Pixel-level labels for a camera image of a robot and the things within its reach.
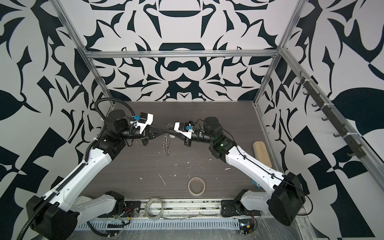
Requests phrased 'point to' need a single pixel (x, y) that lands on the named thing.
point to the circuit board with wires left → (128, 209)
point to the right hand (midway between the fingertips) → (172, 128)
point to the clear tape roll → (147, 207)
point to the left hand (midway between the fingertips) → (168, 127)
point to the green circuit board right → (246, 226)
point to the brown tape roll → (192, 180)
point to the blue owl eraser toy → (257, 184)
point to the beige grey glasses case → (260, 153)
